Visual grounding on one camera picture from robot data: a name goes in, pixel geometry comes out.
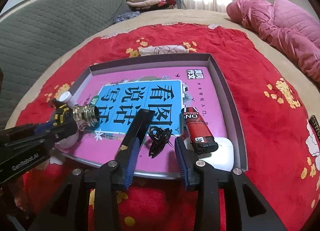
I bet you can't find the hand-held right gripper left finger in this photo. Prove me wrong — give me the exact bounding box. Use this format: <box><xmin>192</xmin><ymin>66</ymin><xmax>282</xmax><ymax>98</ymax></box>
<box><xmin>31</xmin><ymin>137</ymin><xmax>140</xmax><ymax>231</ymax></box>

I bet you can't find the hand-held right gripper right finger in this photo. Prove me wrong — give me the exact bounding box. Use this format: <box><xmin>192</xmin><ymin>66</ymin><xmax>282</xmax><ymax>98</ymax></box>
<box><xmin>174</xmin><ymin>136</ymin><xmax>288</xmax><ymax>231</ymax></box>

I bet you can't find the blue patterned cloth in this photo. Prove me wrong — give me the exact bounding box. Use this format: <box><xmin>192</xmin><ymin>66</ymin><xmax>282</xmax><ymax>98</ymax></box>
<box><xmin>112</xmin><ymin>11</ymin><xmax>140</xmax><ymax>24</ymax></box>

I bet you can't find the small glass jar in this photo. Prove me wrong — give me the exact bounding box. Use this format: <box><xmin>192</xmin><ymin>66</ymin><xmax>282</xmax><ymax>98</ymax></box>
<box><xmin>72</xmin><ymin>105</ymin><xmax>100</xmax><ymax>128</ymax></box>

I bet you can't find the black hair clip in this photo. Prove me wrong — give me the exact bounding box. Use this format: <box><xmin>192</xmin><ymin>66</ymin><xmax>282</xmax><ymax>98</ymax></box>
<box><xmin>147</xmin><ymin>125</ymin><xmax>173</xmax><ymax>158</ymax></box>

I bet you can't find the shallow grey cardboard box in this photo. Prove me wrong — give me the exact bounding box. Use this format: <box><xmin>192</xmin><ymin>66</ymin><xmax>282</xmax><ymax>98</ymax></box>
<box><xmin>54</xmin><ymin>52</ymin><xmax>248</xmax><ymax>180</ymax></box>

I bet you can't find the white earbuds case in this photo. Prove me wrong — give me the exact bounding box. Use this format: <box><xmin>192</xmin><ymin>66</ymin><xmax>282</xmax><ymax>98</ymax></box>
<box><xmin>184</xmin><ymin>136</ymin><xmax>235</xmax><ymax>172</ymax></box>

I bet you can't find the black gold rectangular tube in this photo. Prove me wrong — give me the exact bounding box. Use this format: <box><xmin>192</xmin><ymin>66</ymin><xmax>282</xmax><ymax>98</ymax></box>
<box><xmin>114</xmin><ymin>108</ymin><xmax>155</xmax><ymax>161</ymax></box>

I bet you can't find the yellow black tape measure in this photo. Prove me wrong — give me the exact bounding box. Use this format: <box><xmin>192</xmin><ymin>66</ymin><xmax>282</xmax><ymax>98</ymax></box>
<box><xmin>50</xmin><ymin>98</ymin><xmax>75</xmax><ymax>124</ymax></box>

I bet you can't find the pink quilted duvet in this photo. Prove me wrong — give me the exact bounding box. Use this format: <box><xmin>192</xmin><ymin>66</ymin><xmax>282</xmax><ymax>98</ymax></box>
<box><xmin>226</xmin><ymin>0</ymin><xmax>320</xmax><ymax>84</ymax></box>

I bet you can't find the red floral blanket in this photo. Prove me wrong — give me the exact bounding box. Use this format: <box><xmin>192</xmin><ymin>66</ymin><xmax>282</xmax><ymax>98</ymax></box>
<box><xmin>15</xmin><ymin>22</ymin><xmax>320</xmax><ymax>231</ymax></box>

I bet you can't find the grey quilted headboard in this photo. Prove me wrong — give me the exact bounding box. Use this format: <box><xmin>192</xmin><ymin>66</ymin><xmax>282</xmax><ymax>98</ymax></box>
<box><xmin>0</xmin><ymin>0</ymin><xmax>130</xmax><ymax>131</ymax></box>

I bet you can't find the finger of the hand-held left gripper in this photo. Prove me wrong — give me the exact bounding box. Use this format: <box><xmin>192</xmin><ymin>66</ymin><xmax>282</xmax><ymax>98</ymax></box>
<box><xmin>15</xmin><ymin>120</ymin><xmax>79</xmax><ymax>147</ymax></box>
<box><xmin>0</xmin><ymin>120</ymin><xmax>57</xmax><ymax>139</ymax></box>

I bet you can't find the pink book with blue panel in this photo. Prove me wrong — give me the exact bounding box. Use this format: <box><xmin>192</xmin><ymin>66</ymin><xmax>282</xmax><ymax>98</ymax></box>
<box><xmin>56</xmin><ymin>67</ymin><xmax>242</xmax><ymax>179</ymax></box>

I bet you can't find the beige bed sheet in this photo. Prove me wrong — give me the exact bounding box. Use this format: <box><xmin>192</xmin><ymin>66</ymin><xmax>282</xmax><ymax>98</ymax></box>
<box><xmin>5</xmin><ymin>10</ymin><xmax>320</xmax><ymax>131</ymax></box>

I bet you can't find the small white bottle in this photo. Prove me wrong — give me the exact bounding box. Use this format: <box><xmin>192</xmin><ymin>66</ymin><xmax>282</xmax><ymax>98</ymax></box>
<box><xmin>59</xmin><ymin>91</ymin><xmax>75</xmax><ymax>108</ymax></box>

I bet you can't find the red black lighter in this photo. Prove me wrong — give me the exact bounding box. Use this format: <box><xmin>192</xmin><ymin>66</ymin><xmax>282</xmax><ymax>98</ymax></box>
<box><xmin>180</xmin><ymin>107</ymin><xmax>218</xmax><ymax>155</ymax></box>

